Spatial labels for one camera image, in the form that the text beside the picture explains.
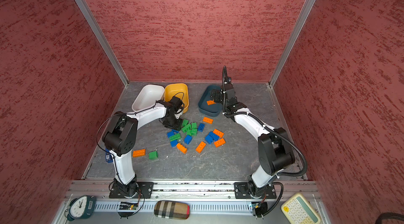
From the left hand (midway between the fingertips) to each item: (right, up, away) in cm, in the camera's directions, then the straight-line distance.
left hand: (175, 130), depth 93 cm
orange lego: (+22, +17, +14) cm, 31 cm away
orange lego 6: (+27, -2, +1) cm, 27 cm away
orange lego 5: (+27, -7, -4) cm, 28 cm away
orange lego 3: (+5, -9, -8) cm, 13 cm away
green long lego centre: (+7, 0, +1) cm, 7 cm away
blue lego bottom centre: (+8, -5, -2) cm, 9 cm away
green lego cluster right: (+11, +1, -1) cm, 12 cm away
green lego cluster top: (+5, +4, +1) cm, 7 cm away
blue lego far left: (-3, -2, +1) cm, 4 cm away
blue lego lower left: (0, -7, -4) cm, 8 cm away
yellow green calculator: (+61, -30, -26) cm, 73 cm away
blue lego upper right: (+15, +1, +2) cm, 16 cm away
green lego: (-10, -11, -10) cm, 18 cm away
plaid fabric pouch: (+4, -29, -27) cm, 40 cm away
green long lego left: (0, -4, -3) cm, 5 cm away
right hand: (+25, +22, -4) cm, 34 cm away
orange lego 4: (+16, -8, -6) cm, 19 cm away
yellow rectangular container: (-2, +25, +20) cm, 32 cm away
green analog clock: (-35, -28, -27) cm, 52 cm away
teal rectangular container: (+23, +12, +3) cm, 26 cm away
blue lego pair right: (+22, -3, -4) cm, 22 cm away
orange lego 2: (+20, +5, +6) cm, 21 cm away
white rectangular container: (-25, +21, +20) cm, 38 cm away
